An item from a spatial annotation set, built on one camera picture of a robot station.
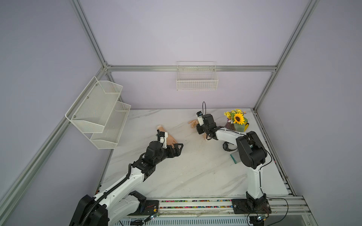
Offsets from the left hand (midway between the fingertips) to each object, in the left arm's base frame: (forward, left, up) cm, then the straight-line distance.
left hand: (176, 147), depth 81 cm
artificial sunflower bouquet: (+14, -35, +11) cm, 39 cm away
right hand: (+23, -16, -10) cm, 30 cm away
